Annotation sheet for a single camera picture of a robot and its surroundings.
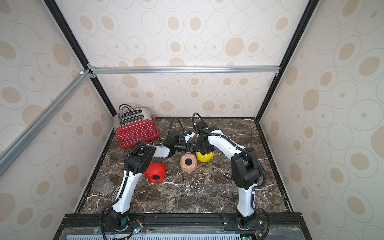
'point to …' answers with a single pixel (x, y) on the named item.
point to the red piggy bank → (155, 169)
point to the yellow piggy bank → (204, 158)
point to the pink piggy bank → (188, 168)
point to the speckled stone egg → (115, 192)
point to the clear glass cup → (101, 184)
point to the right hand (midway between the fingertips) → (207, 149)
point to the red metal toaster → (133, 125)
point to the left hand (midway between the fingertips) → (203, 149)
